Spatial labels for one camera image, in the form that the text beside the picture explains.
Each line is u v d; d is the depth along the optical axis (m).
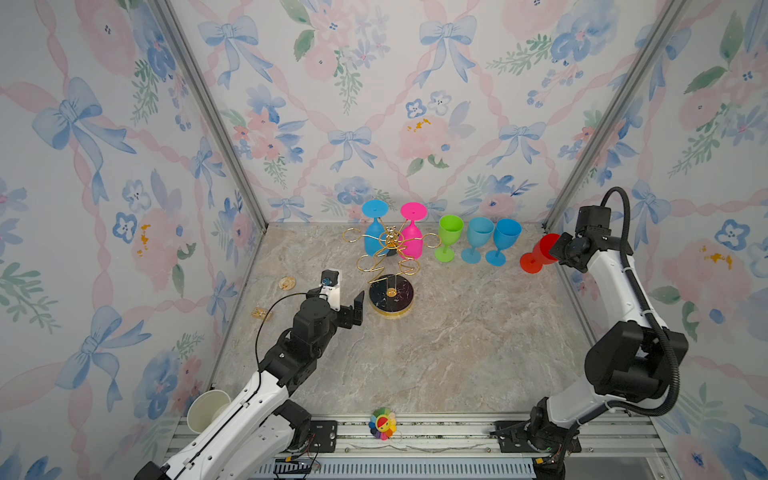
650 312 0.46
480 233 0.99
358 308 0.68
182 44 0.73
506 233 0.98
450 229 0.98
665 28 0.71
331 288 0.63
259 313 0.95
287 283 1.03
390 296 0.98
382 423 0.75
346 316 0.66
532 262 0.98
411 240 0.79
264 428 0.60
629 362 0.45
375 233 0.90
